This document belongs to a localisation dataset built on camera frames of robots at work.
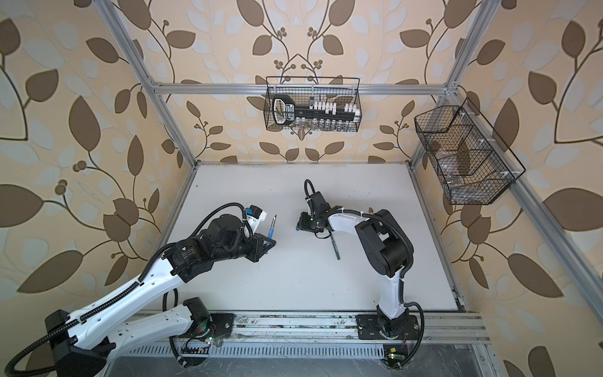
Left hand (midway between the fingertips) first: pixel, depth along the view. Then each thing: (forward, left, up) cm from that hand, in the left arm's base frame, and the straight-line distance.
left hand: (276, 242), depth 70 cm
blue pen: (+3, +2, +2) cm, 4 cm away
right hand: (+17, -6, -20) cm, 27 cm away
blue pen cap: (+16, -5, -21) cm, 26 cm away
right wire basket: (+26, -62, +12) cm, 68 cm away
